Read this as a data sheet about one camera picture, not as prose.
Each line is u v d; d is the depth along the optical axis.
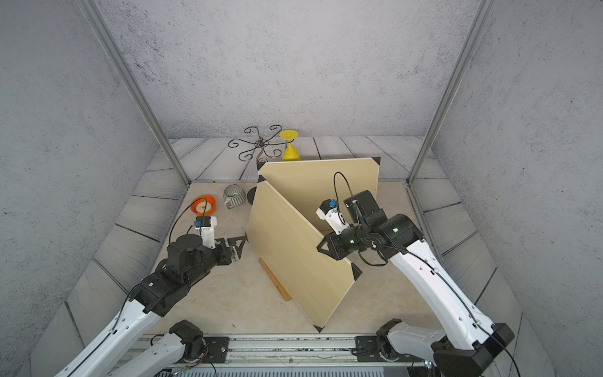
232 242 0.65
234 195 1.08
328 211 0.59
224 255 0.63
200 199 1.11
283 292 0.80
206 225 0.62
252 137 1.06
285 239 0.76
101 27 0.73
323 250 0.64
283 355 0.73
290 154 0.97
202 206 1.08
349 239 0.55
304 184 0.85
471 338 0.37
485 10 0.70
